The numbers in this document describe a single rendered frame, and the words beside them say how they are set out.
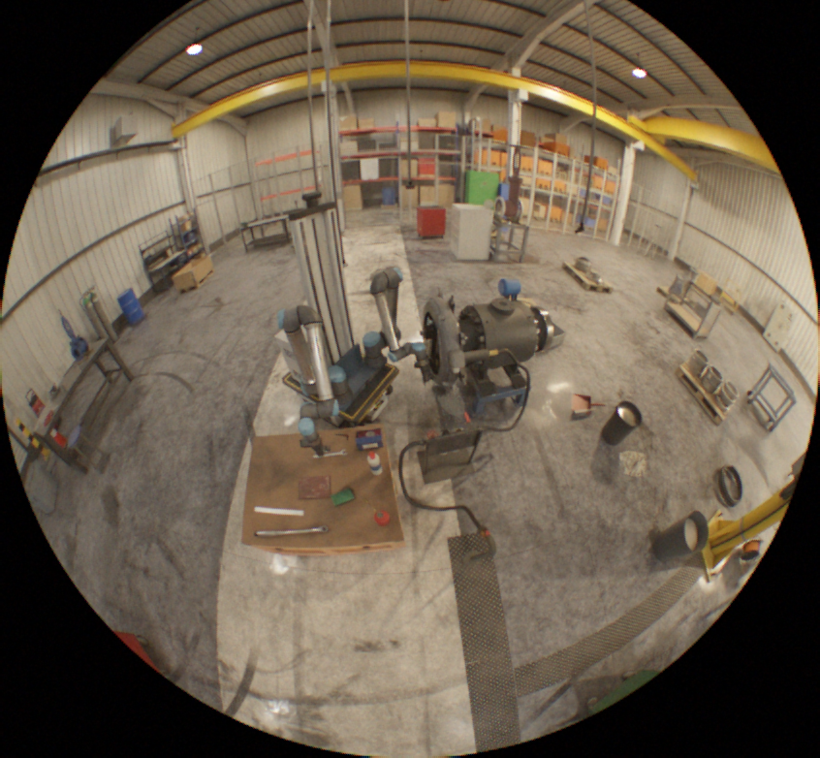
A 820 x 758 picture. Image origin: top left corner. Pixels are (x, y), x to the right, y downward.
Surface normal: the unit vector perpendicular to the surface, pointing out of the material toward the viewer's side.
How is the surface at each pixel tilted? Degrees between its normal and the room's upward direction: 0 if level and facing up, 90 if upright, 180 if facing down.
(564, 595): 0
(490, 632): 0
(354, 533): 0
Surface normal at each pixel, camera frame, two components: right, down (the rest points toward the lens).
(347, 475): -0.02, -0.77
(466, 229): 0.08, 0.64
